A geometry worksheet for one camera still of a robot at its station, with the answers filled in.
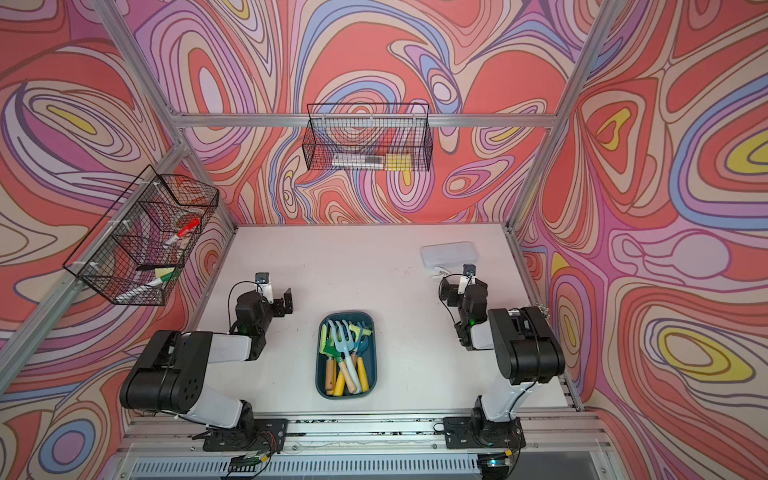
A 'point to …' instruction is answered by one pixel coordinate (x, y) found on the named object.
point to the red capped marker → (189, 227)
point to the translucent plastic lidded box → (449, 255)
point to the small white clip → (441, 272)
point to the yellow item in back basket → (399, 162)
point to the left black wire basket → (132, 255)
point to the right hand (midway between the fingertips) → (460, 284)
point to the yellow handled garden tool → (364, 380)
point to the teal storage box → (320, 378)
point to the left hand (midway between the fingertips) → (276, 290)
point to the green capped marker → (155, 284)
